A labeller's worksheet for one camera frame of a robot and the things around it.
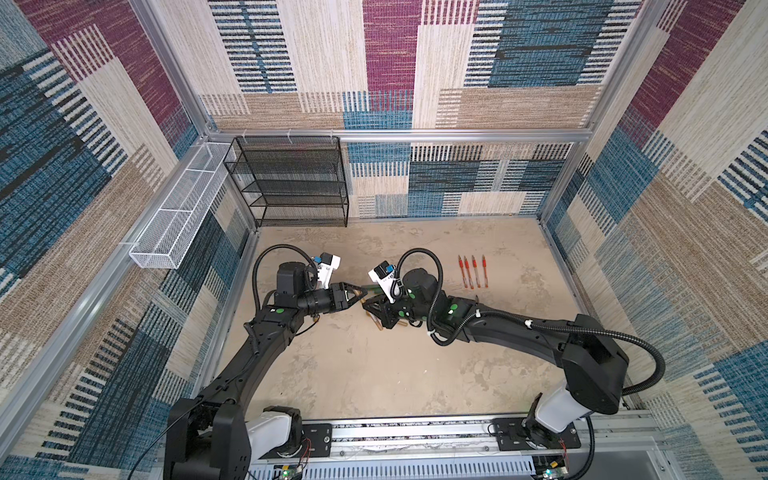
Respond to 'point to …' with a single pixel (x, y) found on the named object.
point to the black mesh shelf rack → (291, 178)
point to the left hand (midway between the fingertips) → (363, 290)
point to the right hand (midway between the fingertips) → (367, 308)
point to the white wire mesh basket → (166, 241)
